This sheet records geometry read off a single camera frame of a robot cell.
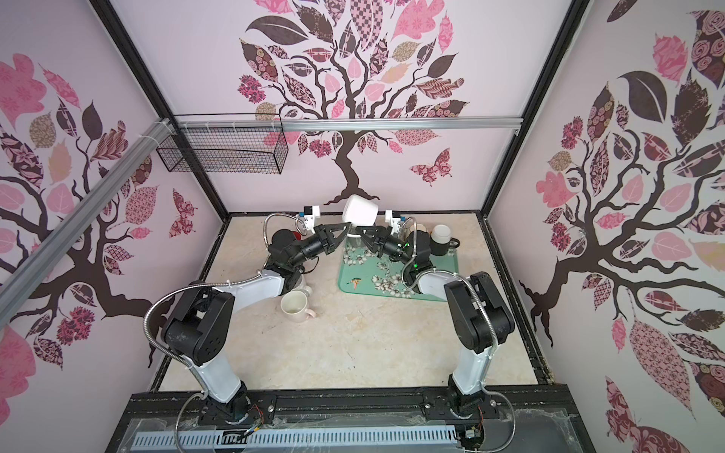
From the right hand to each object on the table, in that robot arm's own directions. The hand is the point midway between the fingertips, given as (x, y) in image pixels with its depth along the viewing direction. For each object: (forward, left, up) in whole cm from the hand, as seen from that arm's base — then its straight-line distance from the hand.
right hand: (357, 230), depth 78 cm
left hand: (0, +1, 0) cm, 1 cm away
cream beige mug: (-8, +17, -19) cm, 27 cm away
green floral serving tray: (+3, -1, -27) cm, 27 cm away
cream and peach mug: (+17, -23, -18) cm, 33 cm away
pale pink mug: (-11, +22, -24) cm, 34 cm away
